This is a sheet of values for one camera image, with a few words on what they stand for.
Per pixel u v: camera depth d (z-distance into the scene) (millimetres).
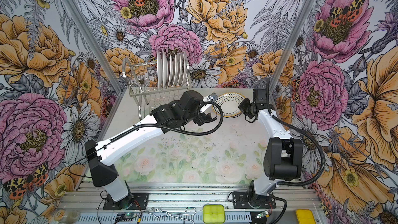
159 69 872
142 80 1192
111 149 432
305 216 709
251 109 694
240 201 738
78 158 852
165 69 954
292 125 497
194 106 528
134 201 730
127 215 714
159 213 715
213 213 699
